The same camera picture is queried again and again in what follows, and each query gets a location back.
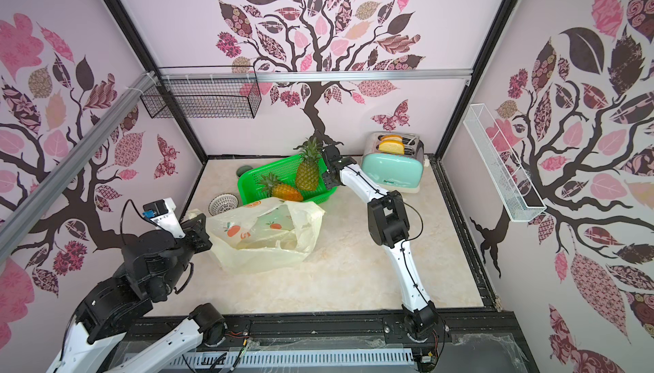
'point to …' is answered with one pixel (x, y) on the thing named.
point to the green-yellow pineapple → (308, 165)
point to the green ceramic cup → (242, 169)
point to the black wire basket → (206, 100)
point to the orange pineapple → (278, 189)
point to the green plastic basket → (285, 170)
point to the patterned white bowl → (222, 203)
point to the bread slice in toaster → (392, 147)
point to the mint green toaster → (393, 161)
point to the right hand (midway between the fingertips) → (339, 179)
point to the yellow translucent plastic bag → (264, 236)
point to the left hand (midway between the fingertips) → (204, 222)
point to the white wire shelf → (516, 190)
